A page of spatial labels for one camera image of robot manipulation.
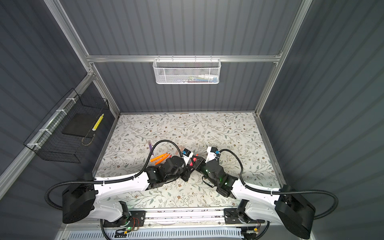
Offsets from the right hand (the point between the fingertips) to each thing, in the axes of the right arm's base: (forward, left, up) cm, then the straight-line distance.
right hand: (191, 159), depth 77 cm
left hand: (-3, -2, -4) cm, 6 cm away
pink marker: (0, -2, +1) cm, 2 cm away
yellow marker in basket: (+14, +49, +13) cm, 53 cm away
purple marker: (+20, +30, -15) cm, 39 cm away
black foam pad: (+12, +56, +15) cm, 59 cm away
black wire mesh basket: (+6, +60, +15) cm, 62 cm away
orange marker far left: (+10, +23, -17) cm, 31 cm away
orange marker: (+7, +20, -15) cm, 26 cm away
